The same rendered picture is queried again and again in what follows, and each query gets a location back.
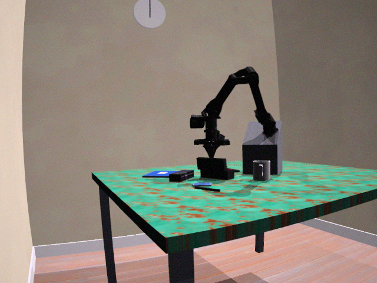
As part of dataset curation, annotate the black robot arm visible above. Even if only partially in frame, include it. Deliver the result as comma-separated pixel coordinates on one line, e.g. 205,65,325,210
190,67,278,136

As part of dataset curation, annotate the dark grey mug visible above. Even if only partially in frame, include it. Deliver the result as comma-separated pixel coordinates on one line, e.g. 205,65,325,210
253,160,270,181

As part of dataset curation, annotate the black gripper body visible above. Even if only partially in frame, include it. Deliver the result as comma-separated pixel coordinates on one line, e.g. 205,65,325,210
194,128,230,146

